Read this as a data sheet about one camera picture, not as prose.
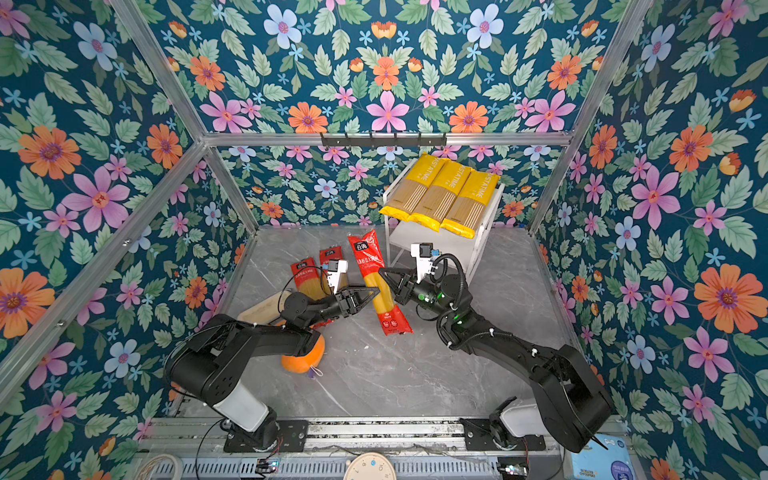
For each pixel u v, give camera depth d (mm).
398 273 679
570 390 454
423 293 655
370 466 677
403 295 649
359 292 745
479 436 732
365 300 722
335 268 723
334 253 1080
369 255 701
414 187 821
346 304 703
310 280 1020
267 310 927
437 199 786
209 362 465
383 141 907
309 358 754
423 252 651
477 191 802
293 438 733
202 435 744
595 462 659
